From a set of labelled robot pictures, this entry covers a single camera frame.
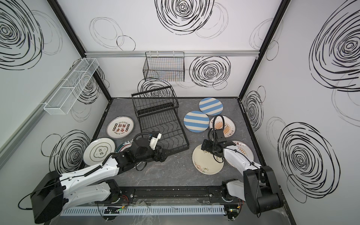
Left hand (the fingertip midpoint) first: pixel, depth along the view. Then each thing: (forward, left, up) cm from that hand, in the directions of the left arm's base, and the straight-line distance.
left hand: (166, 150), depth 78 cm
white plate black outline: (+4, +46, -12) cm, 48 cm away
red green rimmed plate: (+8, +28, -11) cm, 31 cm away
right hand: (+6, -24, -9) cm, 26 cm away
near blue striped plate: (+31, -19, -14) cm, 39 cm away
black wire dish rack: (+38, +13, -11) cm, 41 cm away
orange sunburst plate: (+24, -44, -11) cm, 51 cm away
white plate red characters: (+22, +37, -13) cm, 45 cm away
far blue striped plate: (+45, -32, -11) cm, 56 cm away
